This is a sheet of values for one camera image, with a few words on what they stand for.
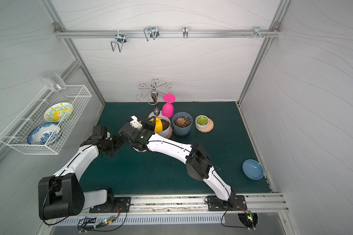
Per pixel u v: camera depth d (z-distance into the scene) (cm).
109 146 73
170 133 101
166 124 95
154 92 88
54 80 64
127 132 60
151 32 76
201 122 97
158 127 81
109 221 69
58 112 70
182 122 96
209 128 105
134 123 73
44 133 63
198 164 50
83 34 78
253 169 85
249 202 75
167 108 93
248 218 72
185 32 72
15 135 56
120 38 78
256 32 76
